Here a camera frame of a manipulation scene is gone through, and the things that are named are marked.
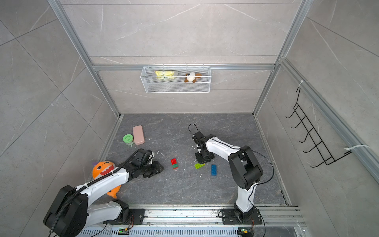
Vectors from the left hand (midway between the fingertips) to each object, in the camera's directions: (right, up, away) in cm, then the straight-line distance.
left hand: (163, 167), depth 86 cm
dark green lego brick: (+6, -1, +4) cm, 8 cm away
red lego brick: (+5, +2, +6) cm, 8 cm away
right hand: (+25, +2, +6) cm, 25 cm away
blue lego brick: (+30, -2, +2) cm, 31 cm away
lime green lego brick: (+21, 0, +5) cm, 22 cm away
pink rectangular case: (-22, +18, +18) cm, 34 cm away
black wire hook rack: (+73, +18, -20) cm, 78 cm away
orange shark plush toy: (-34, +1, -5) cm, 34 cm away
